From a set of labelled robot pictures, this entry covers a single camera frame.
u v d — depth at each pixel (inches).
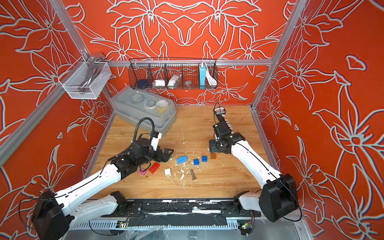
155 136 27.0
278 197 15.5
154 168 33.6
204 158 35.4
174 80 35.4
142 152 23.4
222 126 25.0
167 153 27.5
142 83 38.1
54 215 15.0
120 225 28.1
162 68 37.8
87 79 32.6
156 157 27.3
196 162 34.6
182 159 35.3
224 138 22.8
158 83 34.1
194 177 32.6
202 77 34.1
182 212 28.6
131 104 37.5
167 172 32.9
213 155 35.6
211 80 35.4
